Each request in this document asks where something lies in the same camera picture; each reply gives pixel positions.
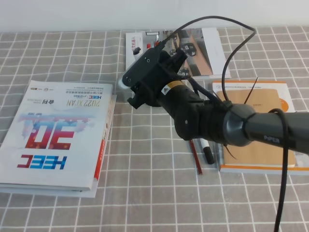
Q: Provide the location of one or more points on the tan classic notebook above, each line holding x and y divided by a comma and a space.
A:
256, 154

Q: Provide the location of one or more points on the white HEEC magazine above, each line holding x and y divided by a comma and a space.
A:
42, 94

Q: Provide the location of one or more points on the black mesh pen holder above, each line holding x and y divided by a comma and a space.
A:
153, 104

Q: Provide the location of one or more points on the photo cover brochure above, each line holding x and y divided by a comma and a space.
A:
205, 55

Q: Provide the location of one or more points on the grey checkered tablecloth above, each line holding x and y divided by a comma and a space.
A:
148, 180

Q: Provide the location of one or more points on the white marker black cap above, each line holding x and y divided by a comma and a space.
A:
207, 151

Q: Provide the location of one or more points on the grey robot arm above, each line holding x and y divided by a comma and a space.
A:
231, 124

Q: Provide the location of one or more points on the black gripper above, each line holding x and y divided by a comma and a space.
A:
164, 72

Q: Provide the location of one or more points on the red wooden pencil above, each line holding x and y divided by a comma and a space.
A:
192, 146

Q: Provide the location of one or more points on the orange white book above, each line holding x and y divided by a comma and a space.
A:
286, 106

